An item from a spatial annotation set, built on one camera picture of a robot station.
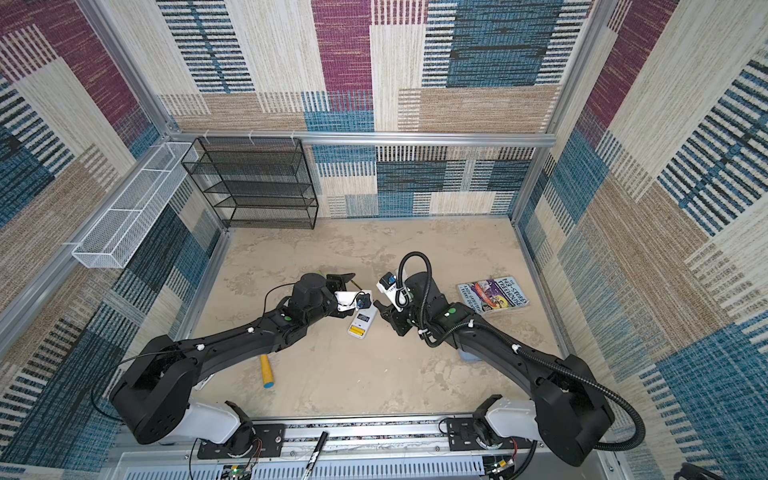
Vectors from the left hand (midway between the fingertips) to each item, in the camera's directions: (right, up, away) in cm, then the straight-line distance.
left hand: (351, 275), depth 85 cm
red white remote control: (+2, -14, +7) cm, 16 cm away
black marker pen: (-7, -41, -14) cm, 44 cm away
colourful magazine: (+42, -7, +12) cm, 44 cm away
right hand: (+10, -10, -3) cm, 15 cm away
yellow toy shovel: (-23, -26, -2) cm, 35 cm away
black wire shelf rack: (-38, +31, +26) cm, 56 cm away
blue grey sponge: (+32, -23, -1) cm, 39 cm away
